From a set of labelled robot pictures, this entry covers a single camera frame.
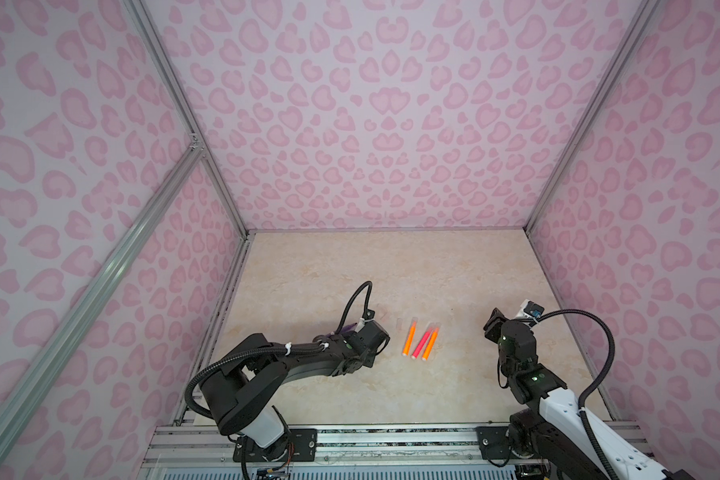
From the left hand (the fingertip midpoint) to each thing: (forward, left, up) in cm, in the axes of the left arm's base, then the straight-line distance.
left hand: (367, 342), depth 89 cm
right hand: (+3, -37, +11) cm, 39 cm away
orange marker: (+1, -13, 0) cm, 13 cm away
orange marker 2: (-1, -19, -1) cm, 19 cm away
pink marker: (-1, -16, -2) cm, 16 cm away
